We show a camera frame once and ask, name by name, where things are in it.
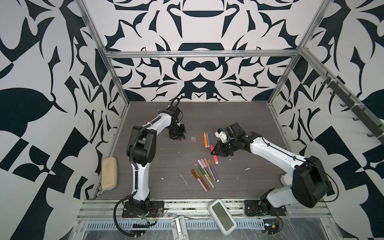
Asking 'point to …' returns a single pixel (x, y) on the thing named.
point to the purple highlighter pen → (216, 177)
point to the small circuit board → (271, 225)
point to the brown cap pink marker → (195, 176)
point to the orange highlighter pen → (205, 140)
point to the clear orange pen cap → (194, 139)
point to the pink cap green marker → (206, 167)
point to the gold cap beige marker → (209, 169)
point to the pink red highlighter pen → (214, 157)
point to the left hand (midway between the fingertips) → (185, 135)
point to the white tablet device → (222, 216)
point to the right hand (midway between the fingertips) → (212, 152)
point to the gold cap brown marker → (200, 178)
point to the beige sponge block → (109, 173)
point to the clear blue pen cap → (192, 139)
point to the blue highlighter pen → (208, 139)
